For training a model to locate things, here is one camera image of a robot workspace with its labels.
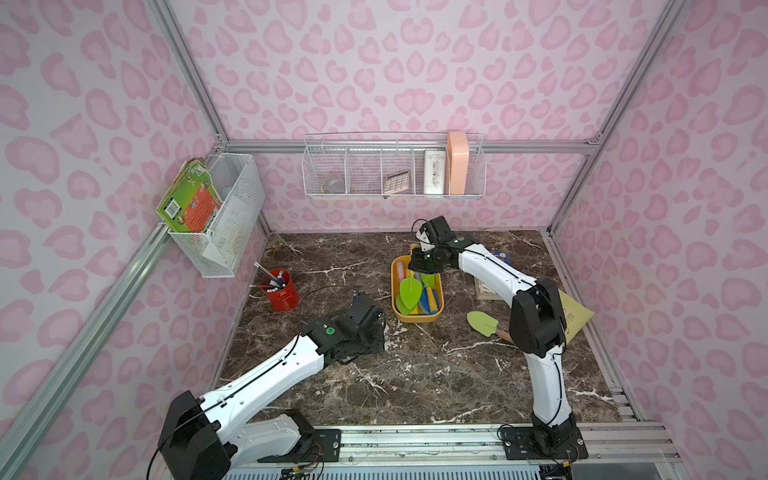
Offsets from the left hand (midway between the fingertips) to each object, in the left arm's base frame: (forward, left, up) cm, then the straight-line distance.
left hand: (382, 336), depth 78 cm
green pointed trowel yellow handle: (+12, -5, -6) cm, 15 cm away
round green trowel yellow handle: (+18, -8, -4) cm, 20 cm away
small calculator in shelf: (+44, -4, +16) cm, 47 cm away
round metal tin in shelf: (+42, +16, +16) cm, 48 cm away
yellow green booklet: (+14, -62, -14) cm, 65 cm away
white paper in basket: (+26, +43, +13) cm, 52 cm away
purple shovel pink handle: (+27, -5, -8) cm, 28 cm away
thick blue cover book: (+36, -43, -12) cm, 58 cm away
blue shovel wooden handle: (+15, -13, -9) cm, 22 cm away
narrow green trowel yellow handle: (+24, -14, -9) cm, 29 cm away
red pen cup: (+15, +31, -5) cm, 35 cm away
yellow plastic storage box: (+12, -10, -11) cm, 19 cm away
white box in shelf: (+46, -16, +19) cm, 52 cm away
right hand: (+25, -7, -1) cm, 26 cm away
